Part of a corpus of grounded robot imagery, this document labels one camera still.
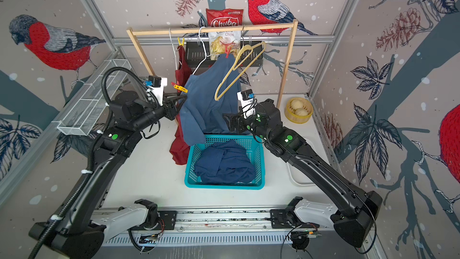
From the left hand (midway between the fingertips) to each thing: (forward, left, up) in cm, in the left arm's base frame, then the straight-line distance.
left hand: (185, 91), depth 63 cm
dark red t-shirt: (-4, +10, -39) cm, 40 cm away
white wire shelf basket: (-2, +45, -13) cm, 47 cm away
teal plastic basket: (-4, -29, -39) cm, 48 cm away
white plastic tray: (-16, -50, -42) cm, 67 cm away
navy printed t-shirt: (-11, -13, -36) cm, 40 cm away
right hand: (-3, -16, -7) cm, 18 cm away
